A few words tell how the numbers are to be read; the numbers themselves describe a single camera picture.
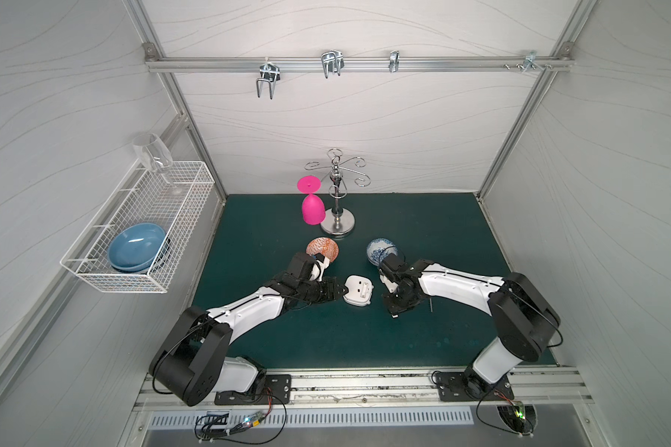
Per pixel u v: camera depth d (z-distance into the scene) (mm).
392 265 727
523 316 455
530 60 765
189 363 418
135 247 618
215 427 690
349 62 772
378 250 1011
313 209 931
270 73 784
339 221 1109
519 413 717
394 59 722
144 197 719
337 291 776
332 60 764
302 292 718
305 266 692
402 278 669
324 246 1013
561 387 795
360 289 889
